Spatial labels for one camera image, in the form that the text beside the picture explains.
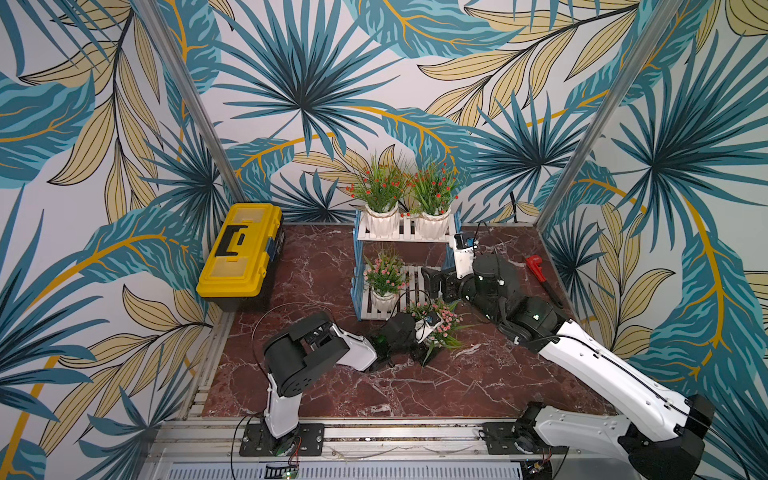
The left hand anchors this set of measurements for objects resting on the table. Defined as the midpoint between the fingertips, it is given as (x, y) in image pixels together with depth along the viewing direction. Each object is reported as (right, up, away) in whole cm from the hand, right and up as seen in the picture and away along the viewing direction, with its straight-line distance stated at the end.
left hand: (432, 336), depth 89 cm
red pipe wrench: (+40, +22, +19) cm, 50 cm away
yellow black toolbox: (-56, +20, -3) cm, 59 cm away
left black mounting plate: (-45, -21, -17) cm, 52 cm away
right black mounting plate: (+14, -21, -16) cm, 30 cm away
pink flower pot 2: (+1, +4, -12) cm, 12 cm away
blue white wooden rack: (-8, +31, -7) cm, 33 cm away
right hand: (-1, +22, -19) cm, 29 cm away
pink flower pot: (-14, +18, -3) cm, 23 cm away
